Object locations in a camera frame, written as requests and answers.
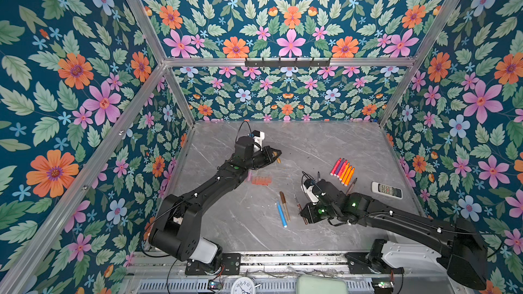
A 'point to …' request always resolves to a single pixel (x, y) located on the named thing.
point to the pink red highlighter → (336, 166)
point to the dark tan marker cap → (279, 160)
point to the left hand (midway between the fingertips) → (284, 152)
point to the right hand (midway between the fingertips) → (302, 209)
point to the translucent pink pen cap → (253, 180)
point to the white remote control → (386, 190)
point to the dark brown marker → (299, 209)
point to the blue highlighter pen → (284, 220)
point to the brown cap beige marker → (283, 199)
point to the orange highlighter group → (350, 176)
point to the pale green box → (310, 284)
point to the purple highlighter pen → (338, 167)
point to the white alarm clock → (242, 285)
